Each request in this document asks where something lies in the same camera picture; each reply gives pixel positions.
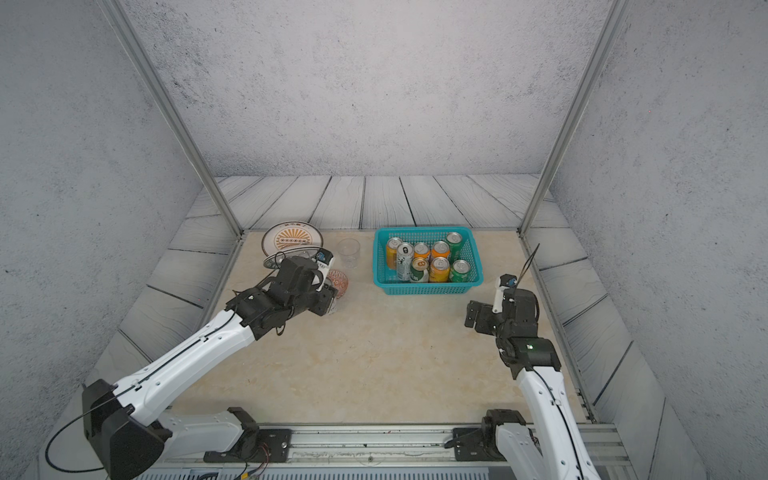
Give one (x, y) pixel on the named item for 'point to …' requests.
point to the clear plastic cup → (349, 249)
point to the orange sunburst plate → (291, 235)
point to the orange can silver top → (440, 249)
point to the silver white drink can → (404, 259)
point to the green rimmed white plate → (273, 260)
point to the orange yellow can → (391, 252)
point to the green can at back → (454, 240)
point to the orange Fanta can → (421, 250)
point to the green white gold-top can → (419, 270)
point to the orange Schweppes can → (439, 270)
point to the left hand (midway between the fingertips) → (331, 287)
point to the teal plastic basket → (387, 279)
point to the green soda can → (460, 270)
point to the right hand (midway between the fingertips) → (489, 307)
